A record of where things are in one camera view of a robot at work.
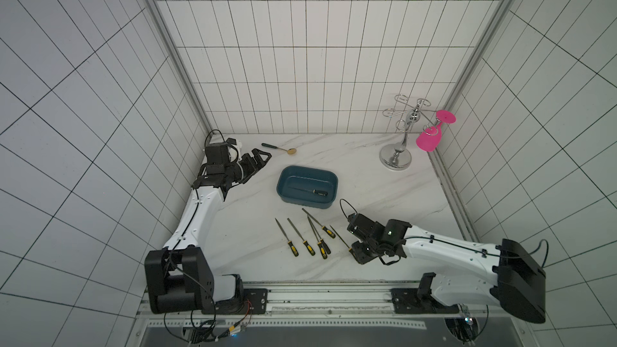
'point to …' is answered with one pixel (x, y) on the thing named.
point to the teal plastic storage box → (307, 187)
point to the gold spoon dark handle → (290, 151)
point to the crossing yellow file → (330, 233)
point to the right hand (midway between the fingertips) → (352, 254)
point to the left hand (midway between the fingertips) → (263, 164)
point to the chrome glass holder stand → (396, 157)
